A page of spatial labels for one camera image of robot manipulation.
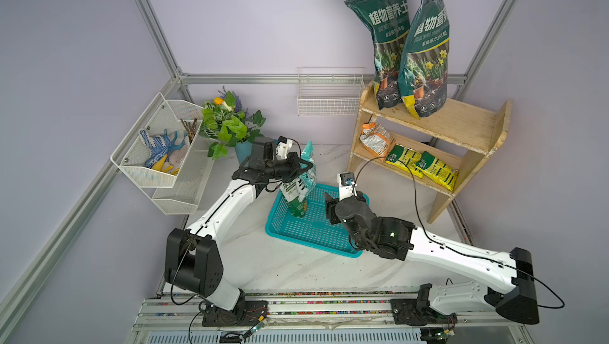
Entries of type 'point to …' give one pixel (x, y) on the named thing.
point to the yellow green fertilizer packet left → (408, 155)
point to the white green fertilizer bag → (294, 192)
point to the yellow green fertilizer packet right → (438, 170)
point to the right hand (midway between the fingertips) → (335, 196)
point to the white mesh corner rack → (176, 180)
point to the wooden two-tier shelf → (443, 150)
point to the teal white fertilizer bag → (308, 154)
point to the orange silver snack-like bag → (377, 139)
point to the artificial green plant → (224, 117)
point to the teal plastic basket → (315, 228)
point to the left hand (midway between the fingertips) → (314, 165)
